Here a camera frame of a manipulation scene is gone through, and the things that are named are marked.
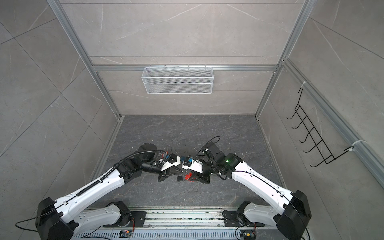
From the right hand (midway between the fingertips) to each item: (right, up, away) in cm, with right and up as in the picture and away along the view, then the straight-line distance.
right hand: (191, 173), depth 72 cm
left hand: (-5, +4, -3) cm, 7 cm away
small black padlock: (-7, -7, +14) cm, 17 cm away
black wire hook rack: (+57, +13, -9) cm, 60 cm away
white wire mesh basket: (-10, +56, +28) cm, 63 cm away
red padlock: (-2, 0, -4) cm, 4 cm away
